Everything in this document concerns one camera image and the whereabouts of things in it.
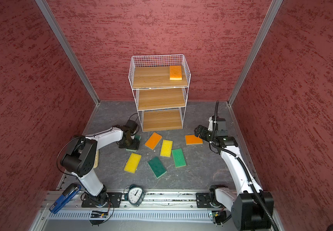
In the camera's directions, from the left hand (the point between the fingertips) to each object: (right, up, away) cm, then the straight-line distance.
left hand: (131, 149), depth 93 cm
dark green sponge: (+4, +5, -8) cm, 10 cm away
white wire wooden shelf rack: (+20, +31, -5) cm, 37 cm away
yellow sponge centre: (+23, +1, -1) cm, 23 cm away
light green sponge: (+31, -4, -6) cm, 32 cm away
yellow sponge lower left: (+2, -7, -6) cm, 9 cm away
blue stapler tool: (-28, -19, -19) cm, 39 cm away
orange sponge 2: (+42, +5, +5) cm, 42 cm away
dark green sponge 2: (+18, -9, -8) cm, 21 cm away
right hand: (+43, +11, -11) cm, 46 cm away
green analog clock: (+7, -19, -21) cm, 29 cm away
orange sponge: (+14, +5, +4) cm, 15 cm away
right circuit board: (+49, -28, -22) cm, 60 cm away
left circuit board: (-12, -29, -20) cm, 37 cm away
